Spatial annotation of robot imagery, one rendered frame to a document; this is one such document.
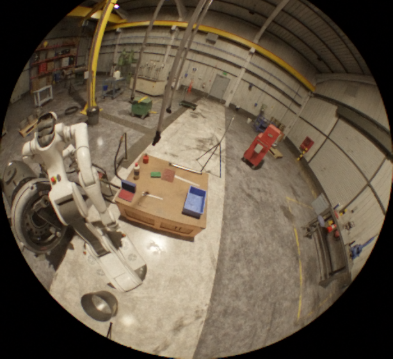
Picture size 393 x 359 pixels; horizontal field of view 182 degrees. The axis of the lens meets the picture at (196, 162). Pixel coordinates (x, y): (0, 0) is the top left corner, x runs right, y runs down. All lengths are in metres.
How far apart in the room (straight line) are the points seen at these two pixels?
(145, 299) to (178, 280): 0.47
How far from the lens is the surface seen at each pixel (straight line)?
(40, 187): 1.27
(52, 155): 0.81
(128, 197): 1.34
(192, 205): 1.38
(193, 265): 1.71
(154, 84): 6.20
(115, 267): 1.24
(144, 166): 1.60
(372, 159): 7.79
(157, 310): 1.75
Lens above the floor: 1.63
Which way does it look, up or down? 39 degrees down
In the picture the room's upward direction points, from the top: 24 degrees clockwise
